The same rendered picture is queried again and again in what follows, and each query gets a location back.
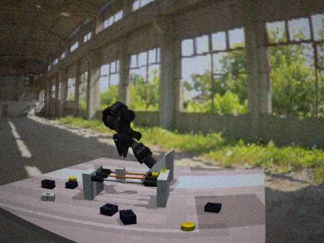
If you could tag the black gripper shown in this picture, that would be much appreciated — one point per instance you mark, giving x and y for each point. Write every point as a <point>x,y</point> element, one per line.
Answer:
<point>122,141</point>

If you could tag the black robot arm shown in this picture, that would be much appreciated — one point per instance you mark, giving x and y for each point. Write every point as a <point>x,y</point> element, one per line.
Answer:
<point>141,152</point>

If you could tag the yellow flat cylinder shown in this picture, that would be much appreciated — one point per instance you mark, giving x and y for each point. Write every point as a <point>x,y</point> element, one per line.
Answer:
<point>72,178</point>
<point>188,226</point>

